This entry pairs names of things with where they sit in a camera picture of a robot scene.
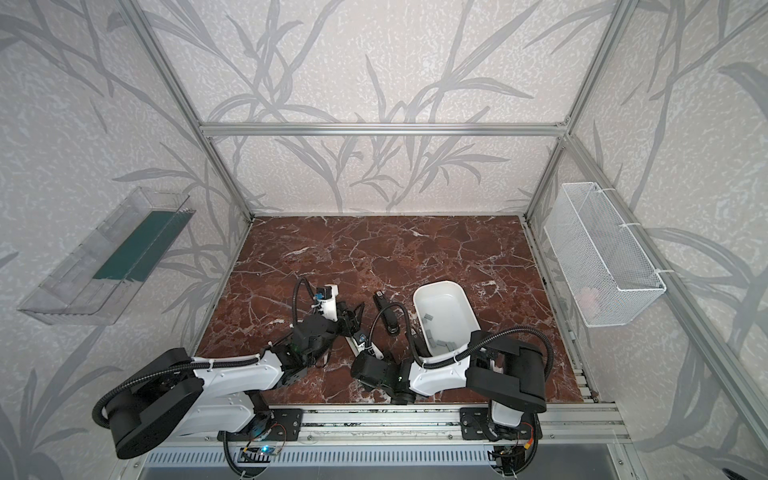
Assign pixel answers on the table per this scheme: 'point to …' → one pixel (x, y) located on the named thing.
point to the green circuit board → (265, 449)
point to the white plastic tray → (443, 321)
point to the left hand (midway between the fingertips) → (362, 297)
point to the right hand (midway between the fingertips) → (363, 353)
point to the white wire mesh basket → (607, 275)
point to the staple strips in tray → (450, 346)
